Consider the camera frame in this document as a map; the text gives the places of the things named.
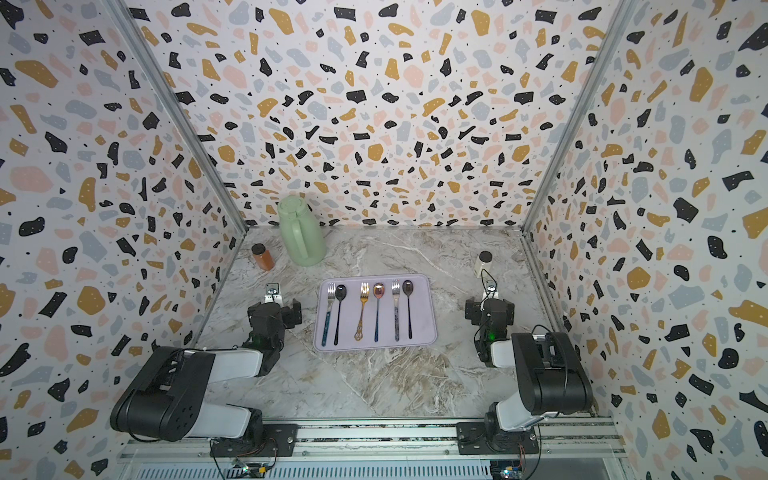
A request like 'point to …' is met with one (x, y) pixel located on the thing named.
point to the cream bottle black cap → (485, 256)
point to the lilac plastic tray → (422, 311)
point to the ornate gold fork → (364, 296)
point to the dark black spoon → (341, 292)
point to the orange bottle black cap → (258, 248)
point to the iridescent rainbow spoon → (378, 292)
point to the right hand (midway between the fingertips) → (492, 298)
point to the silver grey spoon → (407, 287)
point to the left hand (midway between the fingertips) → (280, 301)
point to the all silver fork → (396, 287)
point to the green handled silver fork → (331, 290)
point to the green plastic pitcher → (302, 237)
